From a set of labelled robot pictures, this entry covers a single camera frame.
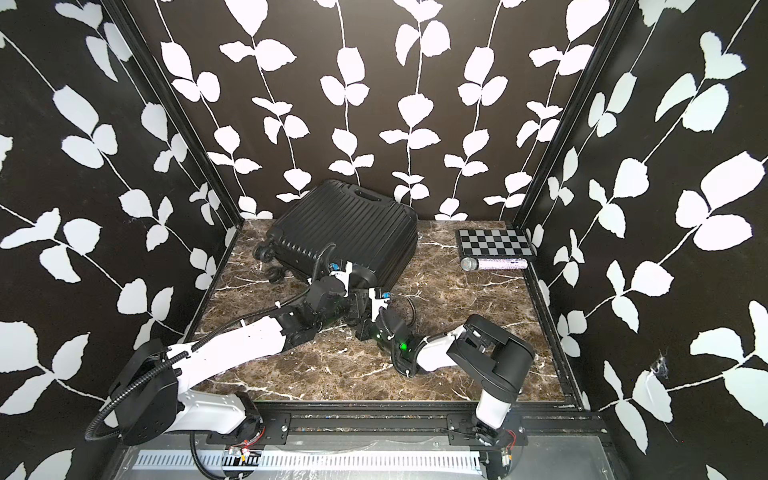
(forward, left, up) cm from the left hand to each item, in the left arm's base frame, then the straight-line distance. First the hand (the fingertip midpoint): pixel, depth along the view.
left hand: (367, 287), depth 81 cm
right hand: (-4, +6, -7) cm, 10 cm away
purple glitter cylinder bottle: (+17, -36, -14) cm, 42 cm away
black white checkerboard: (+28, -48, -15) cm, 57 cm away
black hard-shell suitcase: (+22, +7, +4) cm, 23 cm away
